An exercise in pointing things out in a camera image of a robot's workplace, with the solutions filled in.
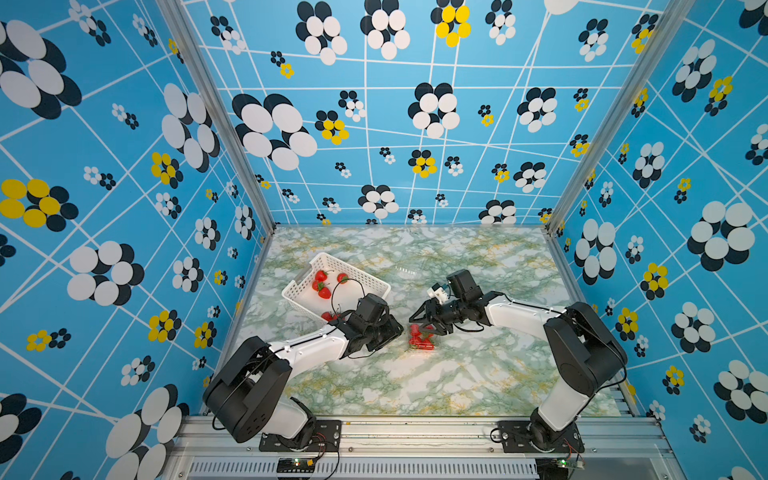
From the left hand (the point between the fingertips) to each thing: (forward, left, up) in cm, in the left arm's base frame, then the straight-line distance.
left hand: (405, 329), depth 86 cm
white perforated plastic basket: (+20, +26, -7) cm, 33 cm away
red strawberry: (+1, -3, -3) cm, 4 cm away
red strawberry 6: (+16, +29, -2) cm, 33 cm away
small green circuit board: (-32, +27, -8) cm, 43 cm away
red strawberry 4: (+21, +29, -2) cm, 36 cm away
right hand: (+1, -3, +2) cm, 4 cm away
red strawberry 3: (-4, -6, -2) cm, 7 cm away
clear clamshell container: (+23, -2, -5) cm, 24 cm away
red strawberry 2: (-2, -3, -3) cm, 5 cm away
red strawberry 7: (+14, +26, -3) cm, 30 cm away
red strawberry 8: (+4, +24, 0) cm, 24 cm away
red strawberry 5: (+20, +21, -3) cm, 30 cm away
